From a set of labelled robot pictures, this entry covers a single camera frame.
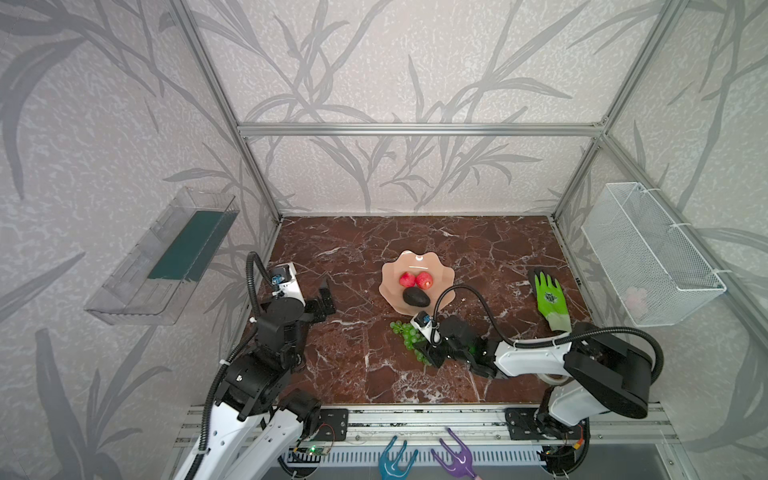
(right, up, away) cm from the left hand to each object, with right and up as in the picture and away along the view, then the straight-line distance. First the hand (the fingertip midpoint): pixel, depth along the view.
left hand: (315, 275), depth 68 cm
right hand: (+24, -19, +18) cm, 35 cm away
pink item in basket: (+77, -7, +4) cm, 78 cm away
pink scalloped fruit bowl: (+34, -4, +31) cm, 46 cm away
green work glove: (+68, -12, +26) cm, 73 cm away
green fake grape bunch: (+23, -20, +16) cm, 34 cm away
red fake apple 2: (+27, -5, +28) cm, 40 cm away
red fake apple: (+21, -5, +29) cm, 36 cm away
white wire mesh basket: (+75, +1, -4) cm, 75 cm away
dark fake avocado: (+24, -10, +24) cm, 35 cm away
